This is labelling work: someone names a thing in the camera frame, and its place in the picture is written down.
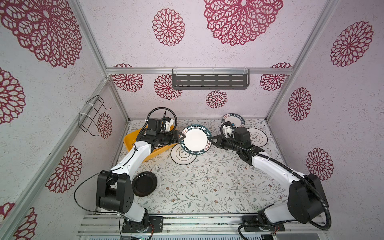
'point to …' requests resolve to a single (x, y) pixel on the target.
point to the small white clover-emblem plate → (257, 137)
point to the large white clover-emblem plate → (180, 156)
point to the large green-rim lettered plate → (196, 140)
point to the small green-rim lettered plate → (236, 119)
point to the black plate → (144, 183)
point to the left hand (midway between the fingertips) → (181, 139)
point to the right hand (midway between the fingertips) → (209, 136)
